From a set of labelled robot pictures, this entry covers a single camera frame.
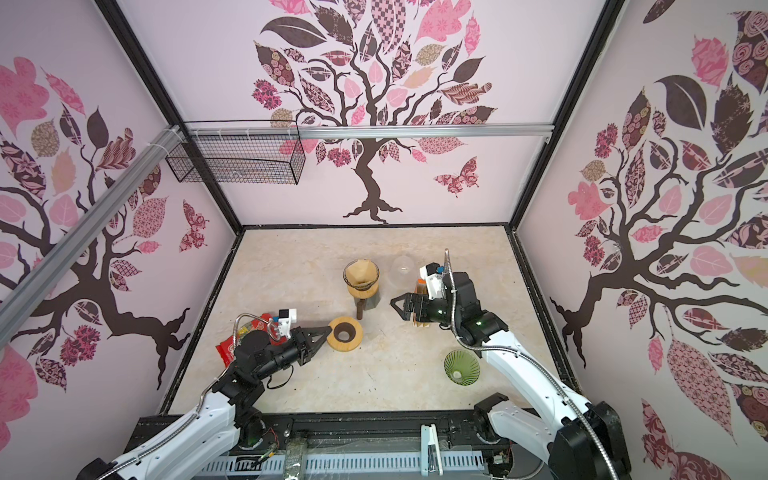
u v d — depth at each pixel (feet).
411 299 2.20
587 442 1.26
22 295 1.66
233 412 1.89
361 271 2.90
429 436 2.33
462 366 2.62
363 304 2.95
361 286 2.87
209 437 1.88
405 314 2.24
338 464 2.29
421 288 3.00
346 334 2.59
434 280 2.33
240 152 3.11
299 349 2.28
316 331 2.50
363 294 2.92
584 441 1.26
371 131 3.09
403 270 3.43
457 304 1.95
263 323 2.41
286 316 2.48
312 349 2.33
